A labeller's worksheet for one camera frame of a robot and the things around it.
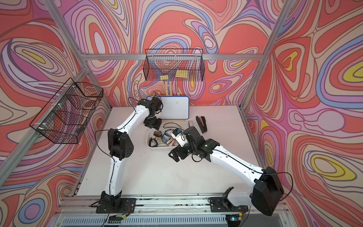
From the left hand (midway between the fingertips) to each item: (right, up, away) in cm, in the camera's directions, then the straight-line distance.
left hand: (156, 127), depth 94 cm
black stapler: (+33, +3, +14) cm, 36 cm away
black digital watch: (-3, -11, +2) cm, 12 cm away
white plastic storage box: (+11, -12, 0) cm, 16 cm away
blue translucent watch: (+6, -8, +4) cm, 11 cm away
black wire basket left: (-46, +5, -20) cm, 50 cm away
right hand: (+15, -14, -17) cm, 26 cm away
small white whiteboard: (+12, +14, +6) cm, 19 cm away
